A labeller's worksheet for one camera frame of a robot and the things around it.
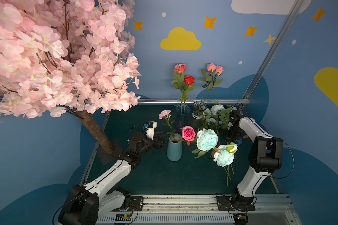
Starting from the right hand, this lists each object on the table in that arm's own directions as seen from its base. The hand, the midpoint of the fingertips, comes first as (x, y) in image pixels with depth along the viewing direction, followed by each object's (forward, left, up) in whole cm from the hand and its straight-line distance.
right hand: (230, 138), depth 93 cm
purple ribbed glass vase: (+15, +33, +11) cm, 38 cm away
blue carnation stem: (+19, +11, -2) cm, 22 cm away
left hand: (-8, +42, +16) cm, 46 cm away
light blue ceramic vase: (-14, +37, +9) cm, 40 cm away
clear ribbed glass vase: (+19, +21, +10) cm, 30 cm away
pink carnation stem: (-1, +43, +23) cm, 49 cm away
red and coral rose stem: (+24, +33, +26) cm, 48 cm away
